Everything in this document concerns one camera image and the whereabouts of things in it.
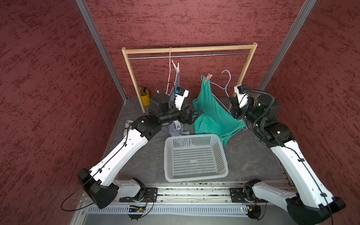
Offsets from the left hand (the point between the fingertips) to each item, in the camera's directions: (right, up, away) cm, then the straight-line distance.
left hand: (193, 112), depth 64 cm
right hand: (+17, +6, +1) cm, 18 cm away
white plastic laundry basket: (-1, -29, +23) cm, 37 cm away
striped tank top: (-9, -10, +12) cm, 18 cm away
